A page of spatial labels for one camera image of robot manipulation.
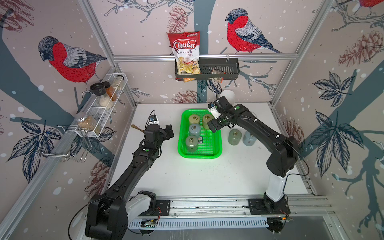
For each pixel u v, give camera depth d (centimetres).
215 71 93
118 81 87
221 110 67
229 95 110
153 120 70
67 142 59
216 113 76
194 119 100
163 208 73
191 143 88
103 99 74
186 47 81
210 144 98
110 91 76
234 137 93
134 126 107
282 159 46
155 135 62
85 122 60
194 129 95
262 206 72
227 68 95
